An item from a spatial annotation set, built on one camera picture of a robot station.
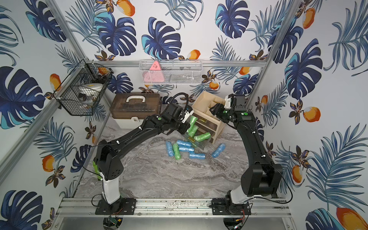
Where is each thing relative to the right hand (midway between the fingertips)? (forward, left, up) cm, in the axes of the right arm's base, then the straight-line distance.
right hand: (213, 110), depth 82 cm
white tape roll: (+7, +69, +10) cm, 70 cm away
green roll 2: (-3, +11, -5) cm, 13 cm away
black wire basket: (+5, +75, +8) cm, 76 cm away
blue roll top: (-7, +19, -23) cm, 31 cm away
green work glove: (-32, +59, -10) cm, 68 cm away
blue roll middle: (-11, +16, -24) cm, 31 cm away
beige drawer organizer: (-3, +2, -7) cm, 8 cm away
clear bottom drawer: (-13, +7, -18) cm, 23 cm away
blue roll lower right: (-16, +9, -25) cm, 31 cm away
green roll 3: (-13, +22, -25) cm, 35 cm away
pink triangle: (+22, +36, +9) cm, 43 cm away
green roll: (-8, +6, -16) cm, 19 cm away
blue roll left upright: (-12, +26, -24) cm, 38 cm away
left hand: (-6, +14, -5) cm, 16 cm away
